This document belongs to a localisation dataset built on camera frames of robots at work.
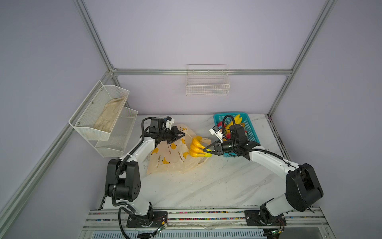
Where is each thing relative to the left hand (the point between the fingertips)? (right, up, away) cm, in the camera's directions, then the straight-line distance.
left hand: (184, 134), depth 85 cm
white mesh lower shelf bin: (-37, -6, -6) cm, 38 cm away
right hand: (+11, -8, -10) cm, 17 cm away
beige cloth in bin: (-41, +7, -9) cm, 43 cm away
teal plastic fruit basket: (+44, +3, +16) cm, 47 cm away
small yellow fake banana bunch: (+35, +9, +13) cm, 38 cm away
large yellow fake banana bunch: (+7, -8, -9) cm, 14 cm away
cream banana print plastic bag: (-10, -14, +1) cm, 17 cm away
